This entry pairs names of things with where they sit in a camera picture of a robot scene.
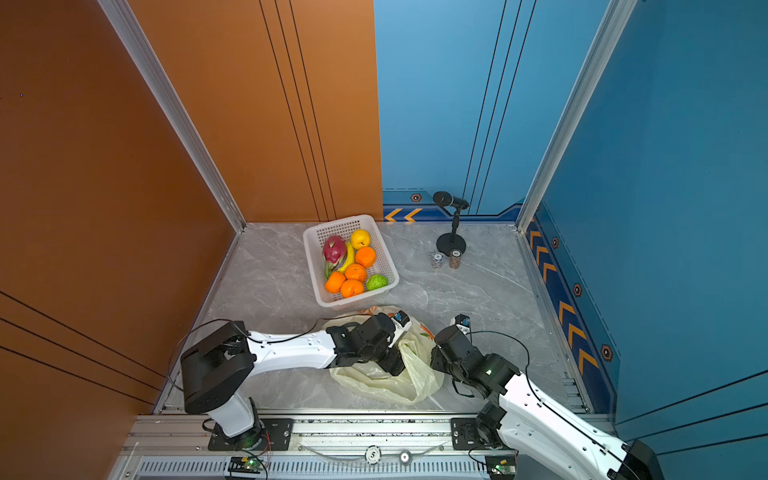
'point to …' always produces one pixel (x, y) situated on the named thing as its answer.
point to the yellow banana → (350, 256)
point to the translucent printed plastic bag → (424, 368)
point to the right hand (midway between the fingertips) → (430, 355)
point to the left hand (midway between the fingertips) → (405, 352)
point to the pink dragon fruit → (334, 250)
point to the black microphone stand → (448, 242)
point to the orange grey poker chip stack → (455, 259)
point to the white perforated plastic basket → (315, 240)
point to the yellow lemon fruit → (360, 238)
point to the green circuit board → (246, 465)
